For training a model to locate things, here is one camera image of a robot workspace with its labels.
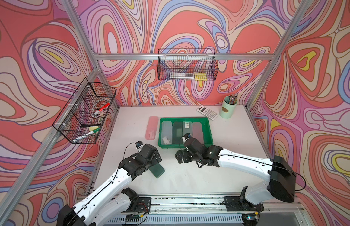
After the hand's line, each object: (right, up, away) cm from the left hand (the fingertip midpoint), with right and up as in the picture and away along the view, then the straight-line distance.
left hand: (155, 158), depth 80 cm
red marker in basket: (-28, +29, -3) cm, 41 cm away
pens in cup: (+54, +38, +22) cm, 70 cm away
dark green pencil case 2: (0, -8, +5) cm, 10 cm away
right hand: (+16, 0, 0) cm, 16 cm away
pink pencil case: (-7, +16, +25) cm, 31 cm away
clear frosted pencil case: (+5, +13, +20) cm, 24 cm away
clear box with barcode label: (+20, +16, +23) cm, 35 cm away
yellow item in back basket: (+28, +51, +11) cm, 59 cm away
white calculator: (+38, +28, +35) cm, 59 cm away
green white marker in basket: (-32, +16, -9) cm, 37 cm away
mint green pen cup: (+51, +30, +25) cm, 64 cm away
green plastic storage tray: (+35, +10, +18) cm, 40 cm away
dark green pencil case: (+13, +13, +20) cm, 27 cm away
